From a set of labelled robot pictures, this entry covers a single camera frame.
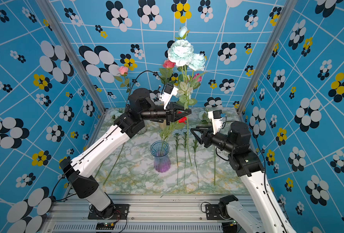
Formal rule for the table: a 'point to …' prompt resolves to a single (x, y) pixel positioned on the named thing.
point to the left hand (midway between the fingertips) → (191, 110)
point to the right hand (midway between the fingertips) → (196, 128)
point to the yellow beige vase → (163, 125)
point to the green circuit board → (105, 225)
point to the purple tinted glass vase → (160, 149)
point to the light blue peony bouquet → (166, 131)
